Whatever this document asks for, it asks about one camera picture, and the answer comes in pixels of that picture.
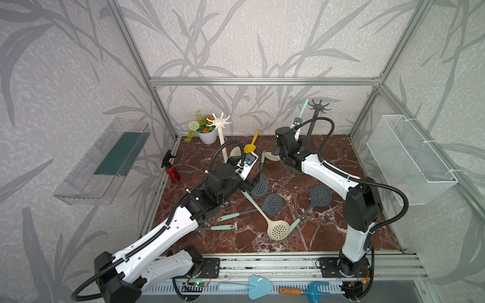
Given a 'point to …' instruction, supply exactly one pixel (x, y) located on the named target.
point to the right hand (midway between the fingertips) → (289, 132)
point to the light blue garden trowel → (258, 287)
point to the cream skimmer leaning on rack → (235, 151)
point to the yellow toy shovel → (251, 148)
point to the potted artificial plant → (206, 133)
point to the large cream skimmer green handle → (248, 196)
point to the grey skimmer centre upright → (261, 189)
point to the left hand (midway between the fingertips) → (251, 164)
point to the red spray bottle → (171, 170)
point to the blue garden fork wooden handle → (312, 293)
